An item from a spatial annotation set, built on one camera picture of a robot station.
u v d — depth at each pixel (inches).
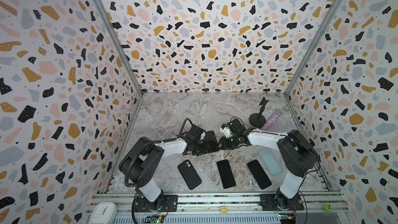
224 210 28.2
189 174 33.0
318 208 29.4
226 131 34.5
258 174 32.9
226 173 32.8
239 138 28.0
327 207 28.3
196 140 30.4
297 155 19.2
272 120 40.6
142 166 17.9
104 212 27.1
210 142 36.7
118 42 35.8
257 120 41.4
